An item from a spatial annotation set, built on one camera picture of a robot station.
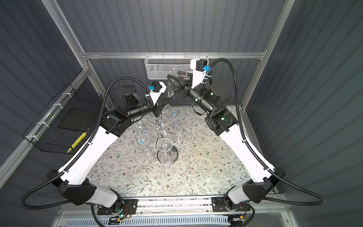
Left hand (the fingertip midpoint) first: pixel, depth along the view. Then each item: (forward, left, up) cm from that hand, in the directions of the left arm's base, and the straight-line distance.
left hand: (170, 96), depth 61 cm
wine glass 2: (-13, +14, -15) cm, 24 cm away
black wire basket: (+8, +53, -16) cm, 56 cm away
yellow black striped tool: (-9, +47, -20) cm, 52 cm away
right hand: (-2, -2, +11) cm, 11 cm away
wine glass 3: (+1, -1, -12) cm, 12 cm away
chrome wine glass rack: (-6, +6, -15) cm, 17 cm away
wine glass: (-15, +3, -15) cm, 22 cm away
